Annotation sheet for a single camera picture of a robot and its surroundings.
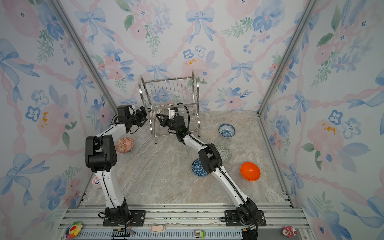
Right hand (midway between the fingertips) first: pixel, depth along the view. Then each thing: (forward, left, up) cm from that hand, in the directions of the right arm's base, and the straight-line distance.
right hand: (156, 114), depth 98 cm
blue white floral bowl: (-2, -48, -14) cm, 50 cm away
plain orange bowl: (-33, -58, -14) cm, 68 cm away
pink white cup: (-43, +23, -5) cm, 49 cm away
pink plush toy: (-61, -69, -13) cm, 93 cm away
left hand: (+2, +4, +1) cm, 5 cm away
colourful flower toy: (-62, +30, -13) cm, 70 cm away
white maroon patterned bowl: (+1, -1, +1) cm, 2 cm away
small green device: (-63, -30, -15) cm, 71 cm away
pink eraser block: (-61, -9, -14) cm, 63 cm away
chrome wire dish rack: (+26, -15, -3) cm, 30 cm away
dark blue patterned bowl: (-30, -28, -15) cm, 44 cm away
